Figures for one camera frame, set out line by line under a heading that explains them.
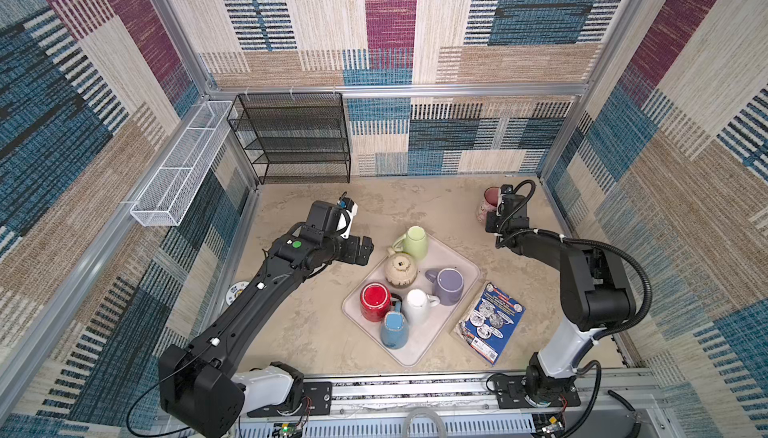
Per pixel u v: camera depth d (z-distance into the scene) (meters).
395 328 0.75
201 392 0.38
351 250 0.68
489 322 0.83
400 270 0.86
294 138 1.11
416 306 0.78
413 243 0.91
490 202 0.98
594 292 0.49
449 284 0.88
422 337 0.83
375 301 0.81
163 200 0.70
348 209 0.69
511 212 0.76
